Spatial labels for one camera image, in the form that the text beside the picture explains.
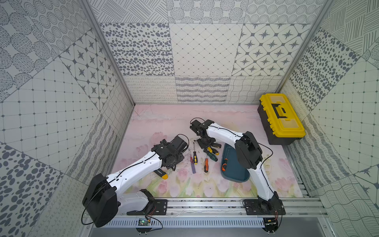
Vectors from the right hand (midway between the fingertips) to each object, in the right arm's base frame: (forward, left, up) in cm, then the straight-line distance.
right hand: (209, 145), depth 95 cm
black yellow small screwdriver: (-7, +9, 0) cm, 12 cm away
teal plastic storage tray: (-14, -13, -1) cm, 19 cm away
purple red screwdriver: (-11, +11, -1) cm, 15 cm away
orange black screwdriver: (-14, -8, -1) cm, 17 cm away
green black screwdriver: (-7, -2, 0) cm, 7 cm away
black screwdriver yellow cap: (-4, -4, -1) cm, 6 cm away
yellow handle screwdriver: (-3, 0, +1) cm, 3 cm away
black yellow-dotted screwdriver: (0, -5, 0) cm, 5 cm away
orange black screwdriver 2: (-14, +2, 0) cm, 14 cm away
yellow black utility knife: (-19, +28, 0) cm, 34 cm away
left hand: (-12, +17, +9) cm, 22 cm away
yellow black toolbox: (+7, -44, +14) cm, 47 cm away
